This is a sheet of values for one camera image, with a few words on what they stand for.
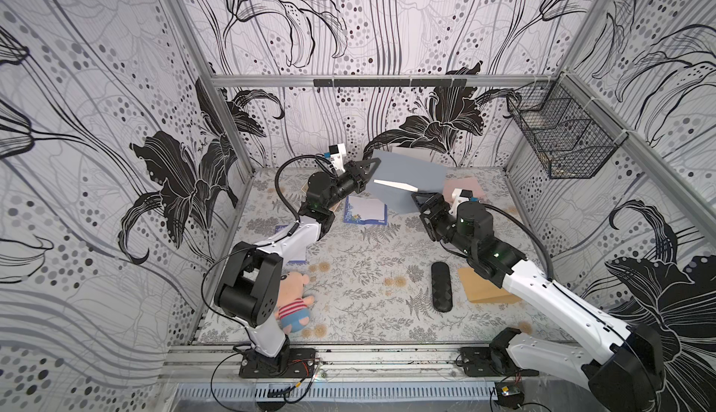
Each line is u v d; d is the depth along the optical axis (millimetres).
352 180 694
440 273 877
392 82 909
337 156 732
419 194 741
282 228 581
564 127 890
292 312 763
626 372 367
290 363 718
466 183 1145
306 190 625
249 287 461
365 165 738
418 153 1133
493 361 659
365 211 1014
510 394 702
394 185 722
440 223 648
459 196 687
